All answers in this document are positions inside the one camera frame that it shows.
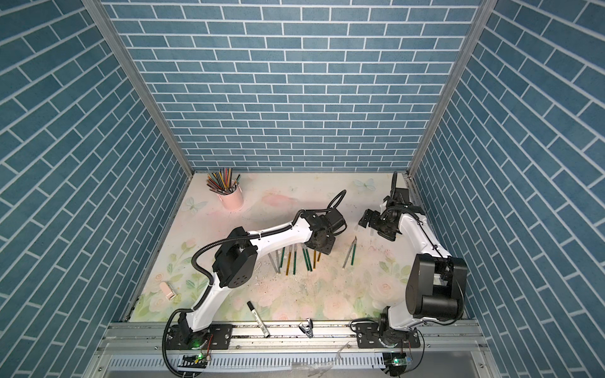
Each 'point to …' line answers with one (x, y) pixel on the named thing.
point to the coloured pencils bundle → (220, 181)
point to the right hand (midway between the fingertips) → (371, 226)
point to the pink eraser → (167, 291)
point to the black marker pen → (263, 327)
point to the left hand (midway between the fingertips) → (330, 250)
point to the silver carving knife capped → (349, 252)
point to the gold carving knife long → (288, 260)
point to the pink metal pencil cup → (233, 201)
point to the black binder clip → (307, 328)
